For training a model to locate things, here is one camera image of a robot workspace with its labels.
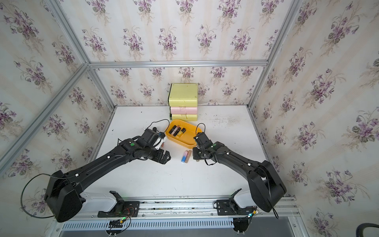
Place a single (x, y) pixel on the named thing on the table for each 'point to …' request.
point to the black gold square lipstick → (180, 133)
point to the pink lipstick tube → (175, 130)
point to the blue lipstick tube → (183, 160)
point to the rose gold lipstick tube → (188, 156)
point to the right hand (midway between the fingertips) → (197, 154)
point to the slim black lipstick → (176, 132)
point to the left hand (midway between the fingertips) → (166, 157)
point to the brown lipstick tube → (197, 160)
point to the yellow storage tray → (186, 139)
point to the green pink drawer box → (182, 99)
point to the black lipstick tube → (171, 131)
